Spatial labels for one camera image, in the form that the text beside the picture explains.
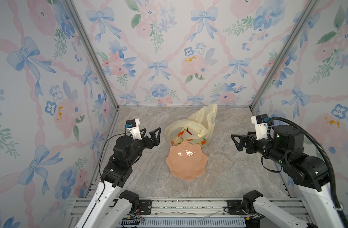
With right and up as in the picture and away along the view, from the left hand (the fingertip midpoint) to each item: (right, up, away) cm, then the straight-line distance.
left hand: (154, 128), depth 67 cm
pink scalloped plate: (+17, -22, +24) cm, 36 cm away
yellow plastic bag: (+23, 0, +11) cm, 25 cm away
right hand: (+39, -2, -6) cm, 39 cm away
